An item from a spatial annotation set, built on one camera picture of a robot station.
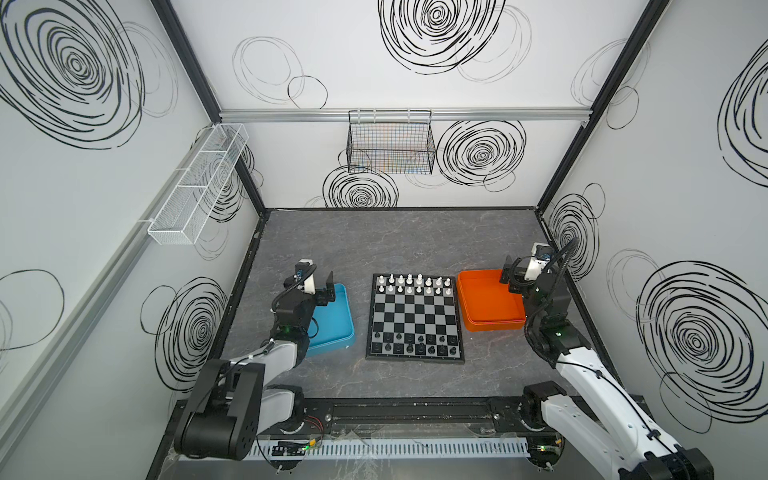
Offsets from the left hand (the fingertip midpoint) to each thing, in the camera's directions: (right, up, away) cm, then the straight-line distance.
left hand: (318, 270), depth 87 cm
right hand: (+56, +4, -9) cm, 57 cm away
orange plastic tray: (+52, -12, +10) cm, 55 cm away
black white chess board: (+29, -15, +4) cm, 33 cm away
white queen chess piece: (+31, -4, +9) cm, 32 cm away
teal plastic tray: (+3, -18, +3) cm, 18 cm away
